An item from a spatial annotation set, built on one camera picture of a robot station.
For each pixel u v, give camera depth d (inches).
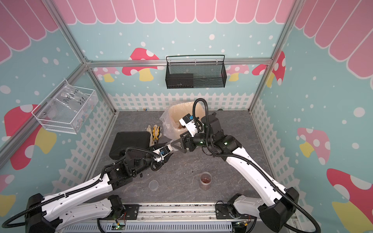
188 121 22.6
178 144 24.1
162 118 34.2
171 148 24.1
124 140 39.2
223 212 29.2
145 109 49.0
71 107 28.0
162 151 23.1
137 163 21.7
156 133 41.6
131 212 29.3
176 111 34.3
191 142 22.6
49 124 24.2
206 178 32.6
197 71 37.4
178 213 29.8
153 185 32.7
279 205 14.8
